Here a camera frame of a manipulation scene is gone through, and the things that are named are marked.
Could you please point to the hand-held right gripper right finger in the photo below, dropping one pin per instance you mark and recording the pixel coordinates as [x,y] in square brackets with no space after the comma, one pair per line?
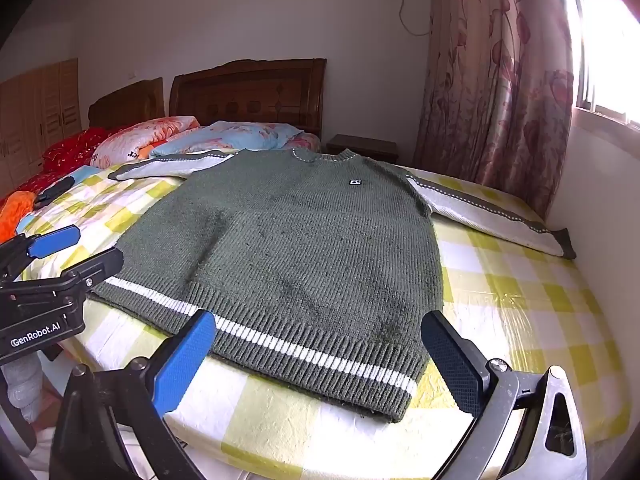
[452,360]

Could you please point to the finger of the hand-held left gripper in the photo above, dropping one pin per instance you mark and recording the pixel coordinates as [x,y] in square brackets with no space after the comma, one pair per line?
[95,265]
[52,241]

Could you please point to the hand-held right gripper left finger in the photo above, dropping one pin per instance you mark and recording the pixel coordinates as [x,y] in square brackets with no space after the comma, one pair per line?
[182,360]

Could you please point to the green knit sweater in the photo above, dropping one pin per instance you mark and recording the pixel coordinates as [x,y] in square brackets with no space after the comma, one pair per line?
[300,260]

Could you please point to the orange cloth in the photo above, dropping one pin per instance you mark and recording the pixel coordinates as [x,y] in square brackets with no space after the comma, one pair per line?
[12,217]

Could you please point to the black object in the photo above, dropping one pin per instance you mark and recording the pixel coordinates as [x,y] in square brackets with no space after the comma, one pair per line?
[52,192]

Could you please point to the yellow checkered bed sheet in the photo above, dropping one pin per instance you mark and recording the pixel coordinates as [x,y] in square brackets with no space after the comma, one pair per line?
[525,320]

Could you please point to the red quilt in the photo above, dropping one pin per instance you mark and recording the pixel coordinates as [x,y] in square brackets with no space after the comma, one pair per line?
[70,150]

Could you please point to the pink floral pillow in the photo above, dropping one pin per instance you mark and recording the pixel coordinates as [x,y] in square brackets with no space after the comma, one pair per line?
[135,140]

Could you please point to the light wooden wardrobe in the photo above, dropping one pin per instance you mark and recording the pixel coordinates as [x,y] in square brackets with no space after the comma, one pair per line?
[45,105]

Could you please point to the small wooden headboard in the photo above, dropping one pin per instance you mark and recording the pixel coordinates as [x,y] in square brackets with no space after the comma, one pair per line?
[125,102]

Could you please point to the blue floral quilt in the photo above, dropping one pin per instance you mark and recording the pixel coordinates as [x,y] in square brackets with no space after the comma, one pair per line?
[225,137]

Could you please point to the dark wooden nightstand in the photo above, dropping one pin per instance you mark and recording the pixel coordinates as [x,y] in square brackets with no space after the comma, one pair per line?
[362,149]

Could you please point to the large wooden headboard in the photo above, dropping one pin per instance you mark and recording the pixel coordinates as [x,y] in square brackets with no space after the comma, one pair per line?
[250,95]

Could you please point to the pink floral curtain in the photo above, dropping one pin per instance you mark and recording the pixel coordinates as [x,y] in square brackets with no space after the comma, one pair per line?
[490,85]

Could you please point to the window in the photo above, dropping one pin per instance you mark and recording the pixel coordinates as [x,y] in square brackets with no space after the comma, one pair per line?
[610,60]

